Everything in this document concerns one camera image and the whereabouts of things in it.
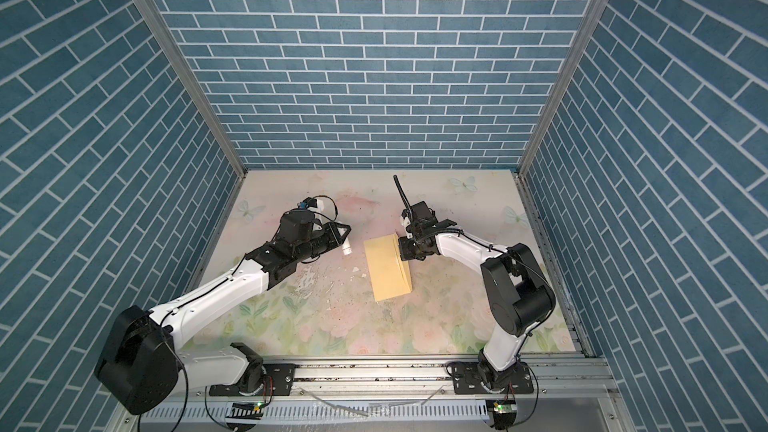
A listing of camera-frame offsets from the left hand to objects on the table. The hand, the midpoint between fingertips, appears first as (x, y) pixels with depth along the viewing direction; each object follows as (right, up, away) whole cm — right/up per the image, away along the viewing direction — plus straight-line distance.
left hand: (351, 229), depth 82 cm
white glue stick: (-1, -5, -3) cm, 6 cm away
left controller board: (-24, -43, -10) cm, 51 cm away
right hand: (+14, -7, +11) cm, 19 cm away
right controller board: (+40, -44, -8) cm, 60 cm away
